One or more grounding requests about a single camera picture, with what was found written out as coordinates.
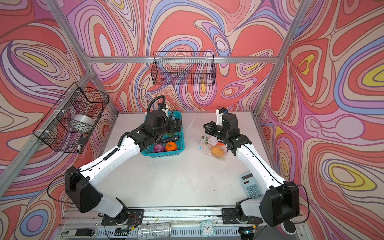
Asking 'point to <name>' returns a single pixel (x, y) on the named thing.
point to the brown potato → (217, 151)
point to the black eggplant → (170, 139)
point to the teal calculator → (252, 186)
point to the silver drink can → (154, 231)
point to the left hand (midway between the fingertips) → (176, 120)
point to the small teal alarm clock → (207, 228)
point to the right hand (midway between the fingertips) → (204, 128)
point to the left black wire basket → (69, 123)
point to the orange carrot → (219, 143)
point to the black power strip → (85, 232)
